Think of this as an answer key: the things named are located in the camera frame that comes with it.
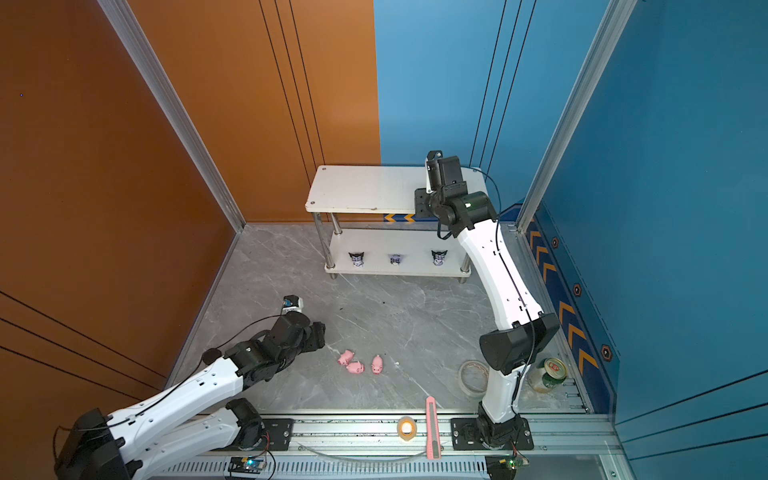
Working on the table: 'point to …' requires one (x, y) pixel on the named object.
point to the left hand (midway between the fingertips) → (317, 326)
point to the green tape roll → (555, 373)
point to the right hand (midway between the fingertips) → (424, 196)
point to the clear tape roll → (473, 378)
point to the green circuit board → (246, 465)
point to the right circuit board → (515, 461)
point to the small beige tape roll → (406, 437)
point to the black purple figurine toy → (438, 257)
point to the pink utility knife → (433, 434)
